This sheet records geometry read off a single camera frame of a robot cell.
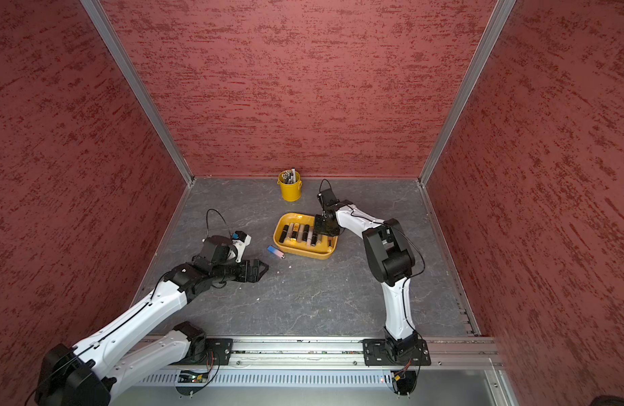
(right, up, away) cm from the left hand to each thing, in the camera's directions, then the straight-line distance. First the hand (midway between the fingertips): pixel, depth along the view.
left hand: (255, 271), depth 80 cm
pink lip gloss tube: (+17, +8, +17) cm, 26 cm away
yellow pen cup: (+8, +27, +29) cm, 41 cm away
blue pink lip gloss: (+3, +4, +15) cm, 16 cm away
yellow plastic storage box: (+22, +4, +13) cm, 26 cm away
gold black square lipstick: (+11, +11, +20) cm, 25 cm away
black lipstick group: (+19, +8, +18) cm, 27 cm away
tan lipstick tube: (+13, +10, +20) cm, 26 cm away
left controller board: (-17, -29, -8) cm, 34 cm away
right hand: (+21, +10, +19) cm, 30 cm away
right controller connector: (+45, -29, -10) cm, 54 cm away
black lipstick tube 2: (+15, +10, +20) cm, 27 cm away
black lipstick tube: (+6, +9, +20) cm, 23 cm away
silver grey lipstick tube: (+9, +11, +20) cm, 25 cm away
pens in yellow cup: (+9, +33, +20) cm, 40 cm away
